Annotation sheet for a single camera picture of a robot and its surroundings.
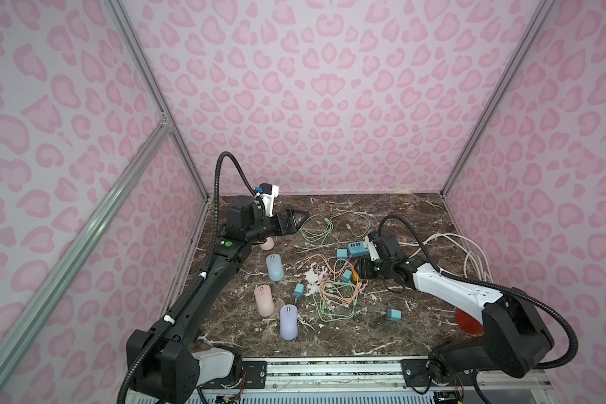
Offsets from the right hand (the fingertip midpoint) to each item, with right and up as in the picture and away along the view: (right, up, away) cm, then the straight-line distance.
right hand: (362, 266), depth 88 cm
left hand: (-20, +18, -16) cm, 31 cm away
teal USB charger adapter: (-5, -4, +2) cm, 7 cm away
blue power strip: (0, +5, +9) cm, 10 cm away
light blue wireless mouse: (-31, -2, +6) cm, 32 cm away
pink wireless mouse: (-34, +6, +13) cm, 37 cm away
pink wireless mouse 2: (-33, -12, -3) cm, 36 cm away
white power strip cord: (+42, +10, +18) cm, 47 cm away
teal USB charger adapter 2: (+9, -14, -8) cm, 18 cm away
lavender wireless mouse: (-25, -18, -7) cm, 32 cm away
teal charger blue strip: (-6, +3, +10) cm, 12 cm away
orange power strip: (-2, -3, 0) cm, 4 cm away
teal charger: (-22, -9, -2) cm, 24 cm away
